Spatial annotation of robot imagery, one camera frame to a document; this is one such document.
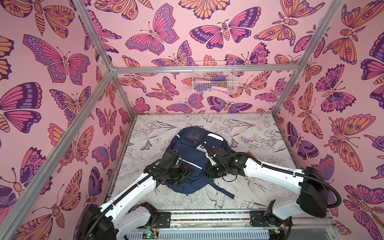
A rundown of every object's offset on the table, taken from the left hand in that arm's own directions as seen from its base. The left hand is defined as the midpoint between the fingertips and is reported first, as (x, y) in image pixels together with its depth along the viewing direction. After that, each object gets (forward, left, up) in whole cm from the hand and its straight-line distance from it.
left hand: (194, 173), depth 77 cm
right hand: (0, -5, -1) cm, 5 cm away
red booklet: (+19, -36, -13) cm, 43 cm away
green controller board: (-25, +21, -14) cm, 36 cm away
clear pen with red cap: (+28, -34, -12) cm, 46 cm away
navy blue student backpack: (+21, +1, -6) cm, 22 cm away
